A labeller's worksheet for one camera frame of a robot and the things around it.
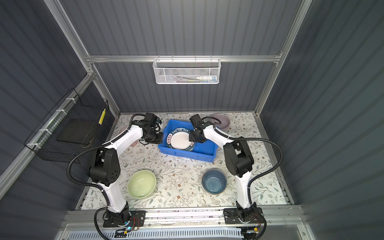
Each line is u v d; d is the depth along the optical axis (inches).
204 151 37.9
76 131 29.2
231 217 29.0
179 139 39.3
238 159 21.3
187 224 28.9
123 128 44.4
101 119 32.4
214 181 33.3
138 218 28.5
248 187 22.9
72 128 29.0
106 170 20.1
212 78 35.5
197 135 28.7
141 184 33.3
